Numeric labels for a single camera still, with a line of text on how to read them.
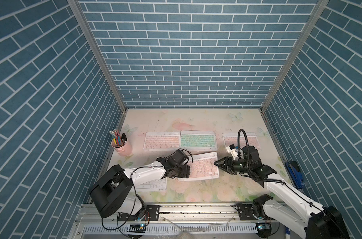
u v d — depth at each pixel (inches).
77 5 27.4
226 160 28.4
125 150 35.2
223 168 28.1
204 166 32.9
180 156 26.8
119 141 34.5
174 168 26.1
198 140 40.1
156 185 32.4
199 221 28.4
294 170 35.0
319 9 28.5
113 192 16.6
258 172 24.0
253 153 25.1
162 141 40.1
